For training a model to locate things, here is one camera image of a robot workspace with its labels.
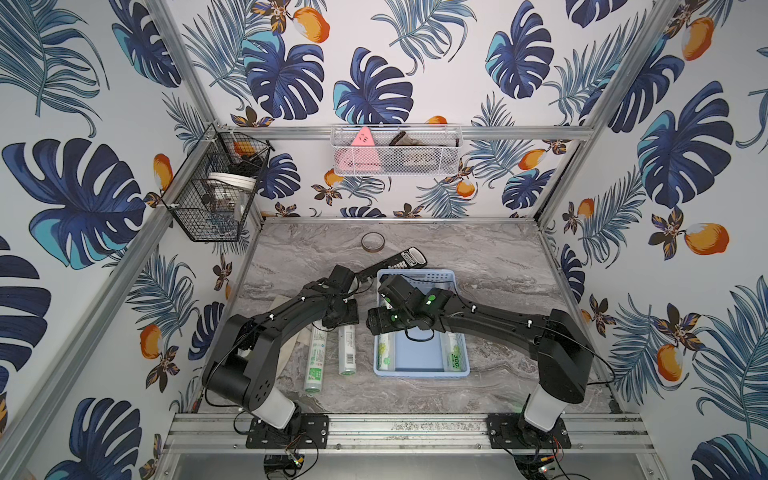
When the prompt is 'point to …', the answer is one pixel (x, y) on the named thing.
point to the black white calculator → (407, 258)
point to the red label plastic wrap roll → (453, 351)
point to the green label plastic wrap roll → (387, 352)
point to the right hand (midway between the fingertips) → (378, 320)
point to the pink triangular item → (361, 156)
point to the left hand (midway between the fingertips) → (351, 315)
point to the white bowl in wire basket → (231, 184)
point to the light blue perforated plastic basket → (414, 352)
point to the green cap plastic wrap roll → (347, 350)
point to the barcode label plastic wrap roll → (316, 360)
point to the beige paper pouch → (290, 341)
